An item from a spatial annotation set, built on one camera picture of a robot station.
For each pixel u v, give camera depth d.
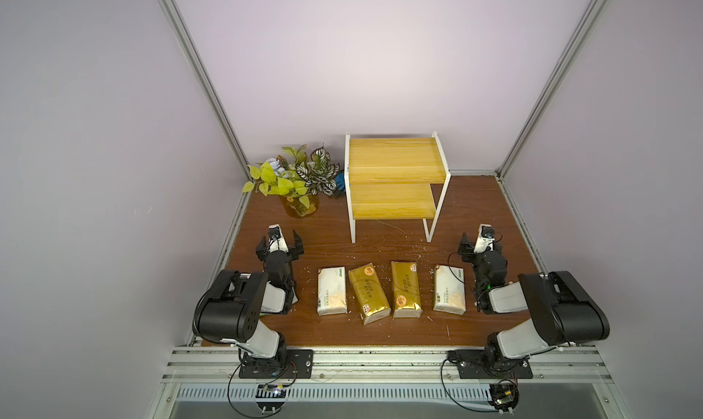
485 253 0.78
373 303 0.77
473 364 0.73
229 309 0.45
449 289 0.81
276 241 0.76
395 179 0.74
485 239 0.77
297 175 0.84
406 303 0.77
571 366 0.74
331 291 0.81
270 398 0.72
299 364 0.73
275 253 0.73
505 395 0.69
